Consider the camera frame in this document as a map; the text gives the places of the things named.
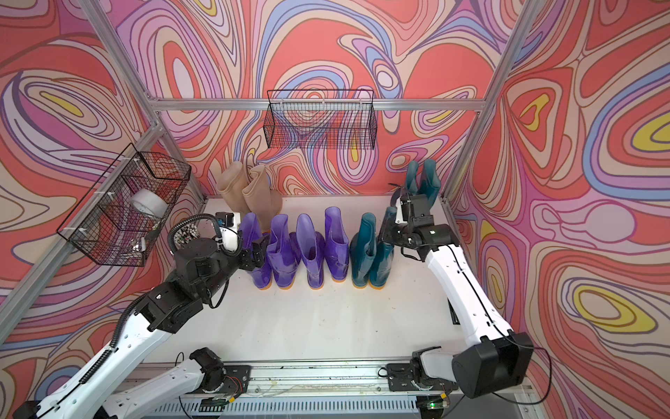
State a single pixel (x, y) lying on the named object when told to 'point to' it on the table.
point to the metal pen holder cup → (183, 232)
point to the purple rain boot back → (337, 251)
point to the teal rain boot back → (362, 250)
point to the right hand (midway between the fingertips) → (384, 237)
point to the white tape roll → (150, 202)
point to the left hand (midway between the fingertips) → (259, 235)
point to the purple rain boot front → (306, 235)
